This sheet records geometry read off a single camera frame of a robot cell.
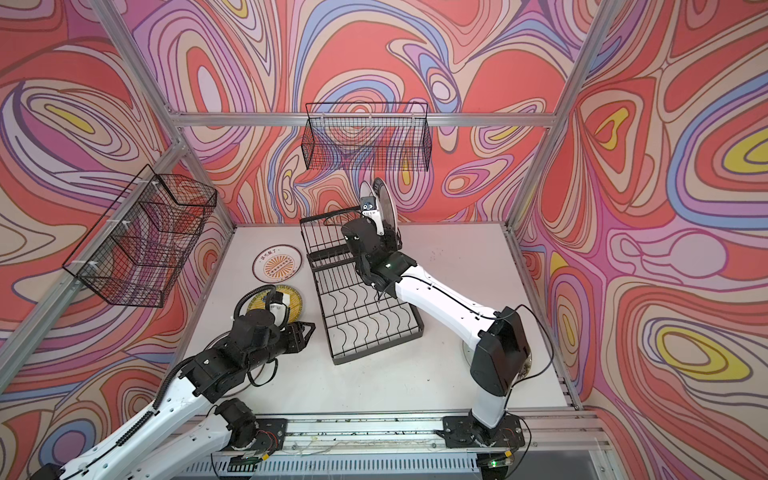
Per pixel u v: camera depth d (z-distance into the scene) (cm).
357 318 92
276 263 108
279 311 68
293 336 65
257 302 96
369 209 64
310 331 73
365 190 79
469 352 86
